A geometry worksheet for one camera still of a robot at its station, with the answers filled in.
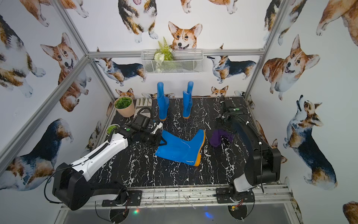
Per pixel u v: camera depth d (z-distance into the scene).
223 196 0.73
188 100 0.91
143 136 0.66
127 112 1.03
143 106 1.14
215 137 0.88
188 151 0.82
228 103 0.68
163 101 0.95
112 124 0.94
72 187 0.40
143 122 0.64
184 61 0.93
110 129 0.90
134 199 0.73
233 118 0.57
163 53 0.82
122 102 1.03
